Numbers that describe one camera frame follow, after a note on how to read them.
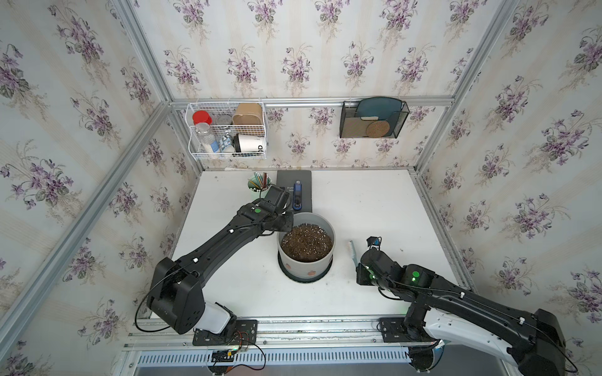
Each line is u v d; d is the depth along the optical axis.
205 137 0.90
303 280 0.81
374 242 0.71
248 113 0.89
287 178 1.15
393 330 0.73
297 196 0.98
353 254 0.82
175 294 0.40
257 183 0.98
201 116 0.91
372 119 0.95
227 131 0.94
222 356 0.71
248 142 0.94
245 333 0.72
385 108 0.93
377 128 0.98
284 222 0.73
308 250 0.82
